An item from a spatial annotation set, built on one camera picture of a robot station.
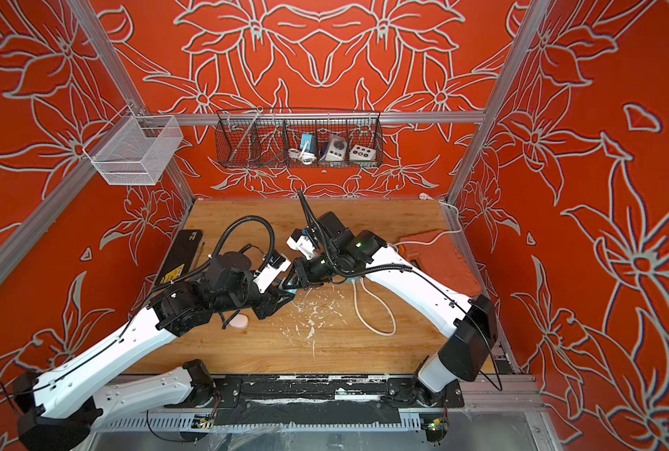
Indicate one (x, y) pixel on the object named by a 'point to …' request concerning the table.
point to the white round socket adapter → (337, 148)
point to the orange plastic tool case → (438, 254)
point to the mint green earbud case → (292, 290)
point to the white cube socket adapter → (360, 152)
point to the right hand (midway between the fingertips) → (281, 287)
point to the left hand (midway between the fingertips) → (289, 287)
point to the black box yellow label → (180, 256)
